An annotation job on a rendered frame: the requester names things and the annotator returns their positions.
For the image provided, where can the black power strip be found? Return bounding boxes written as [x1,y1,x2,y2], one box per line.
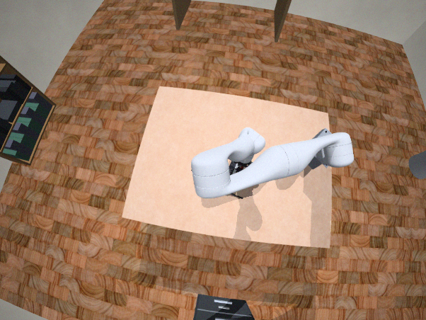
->
[229,161,244,199]

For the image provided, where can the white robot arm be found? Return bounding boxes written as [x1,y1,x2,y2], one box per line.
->
[191,127,354,198]

